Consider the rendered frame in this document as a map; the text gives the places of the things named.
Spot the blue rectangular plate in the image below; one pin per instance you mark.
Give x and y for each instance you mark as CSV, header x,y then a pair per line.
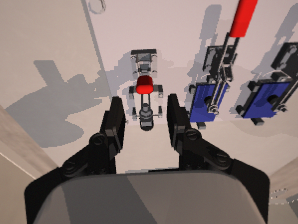
x,y
198,110

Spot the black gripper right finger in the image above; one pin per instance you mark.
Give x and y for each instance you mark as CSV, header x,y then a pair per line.
x,y
195,153

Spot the white fixture plate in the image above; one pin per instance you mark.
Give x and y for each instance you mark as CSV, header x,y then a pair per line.
x,y
181,31

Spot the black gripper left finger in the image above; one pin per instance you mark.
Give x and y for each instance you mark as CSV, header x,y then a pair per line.
x,y
97,158

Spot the blue flat plate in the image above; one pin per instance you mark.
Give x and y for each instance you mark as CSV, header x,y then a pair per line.
x,y
257,105

